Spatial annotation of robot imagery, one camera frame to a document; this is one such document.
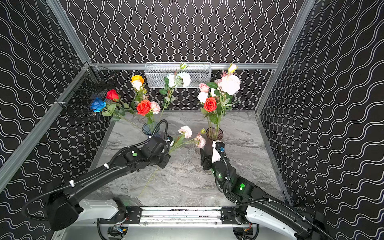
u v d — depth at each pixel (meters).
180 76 0.70
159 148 0.59
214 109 0.64
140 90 0.74
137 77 0.77
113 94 0.70
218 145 0.59
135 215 0.74
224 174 0.51
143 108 0.70
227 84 0.55
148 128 0.86
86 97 0.92
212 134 0.80
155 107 0.78
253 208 0.53
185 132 0.82
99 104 0.63
